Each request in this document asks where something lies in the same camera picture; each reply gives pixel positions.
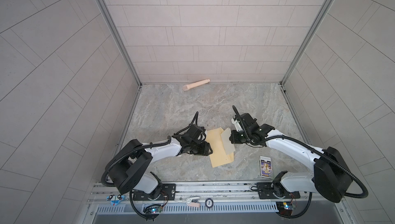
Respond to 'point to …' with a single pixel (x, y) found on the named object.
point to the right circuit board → (284, 207)
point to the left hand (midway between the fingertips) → (213, 151)
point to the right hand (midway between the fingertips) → (227, 140)
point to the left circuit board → (154, 208)
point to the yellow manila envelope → (218, 156)
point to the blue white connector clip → (115, 200)
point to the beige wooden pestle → (189, 86)
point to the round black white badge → (209, 203)
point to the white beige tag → (193, 201)
